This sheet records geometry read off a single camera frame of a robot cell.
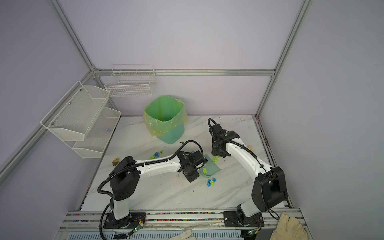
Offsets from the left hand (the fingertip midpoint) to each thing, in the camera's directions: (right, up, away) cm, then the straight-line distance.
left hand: (190, 175), depth 85 cm
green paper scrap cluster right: (+16, +7, +11) cm, 20 cm away
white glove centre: (-2, -24, -15) cm, 28 cm away
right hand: (+16, +14, 0) cm, 21 cm away
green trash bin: (-13, +22, +17) cm, 31 cm away
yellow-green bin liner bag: (-20, +37, +22) cm, 48 cm away
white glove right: (+48, -21, -14) cm, 55 cm away
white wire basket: (-39, +59, +11) cm, 71 cm away
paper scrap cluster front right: (+12, -4, +1) cm, 13 cm away
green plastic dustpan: (+12, +3, +6) cm, 14 cm away
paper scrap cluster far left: (-23, +10, +13) cm, 29 cm away
